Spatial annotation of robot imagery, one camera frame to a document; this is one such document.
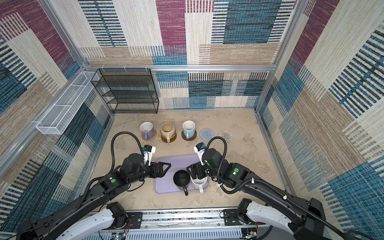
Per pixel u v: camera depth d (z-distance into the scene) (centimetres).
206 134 105
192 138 103
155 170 65
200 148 65
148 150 68
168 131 101
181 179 85
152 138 104
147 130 105
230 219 73
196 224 73
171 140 99
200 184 76
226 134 105
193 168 64
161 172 66
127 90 110
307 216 40
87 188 50
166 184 85
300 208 40
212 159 54
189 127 99
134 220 73
